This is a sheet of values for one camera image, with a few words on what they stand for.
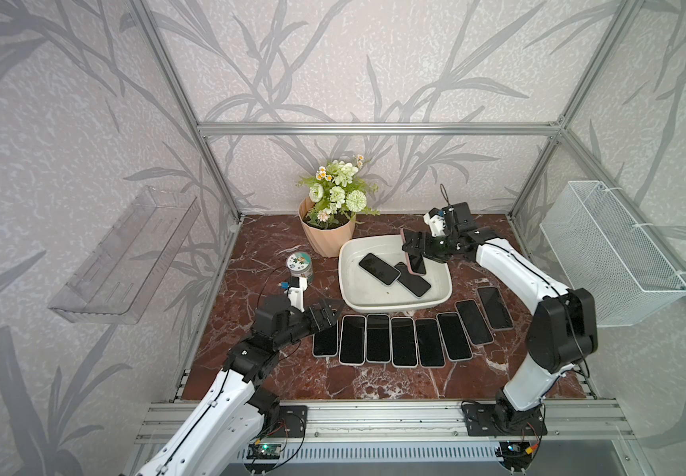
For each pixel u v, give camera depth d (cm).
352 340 87
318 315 66
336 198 85
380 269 103
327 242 97
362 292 98
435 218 82
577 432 73
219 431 47
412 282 99
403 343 86
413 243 80
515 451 74
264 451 71
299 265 96
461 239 66
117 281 66
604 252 65
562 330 45
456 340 87
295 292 70
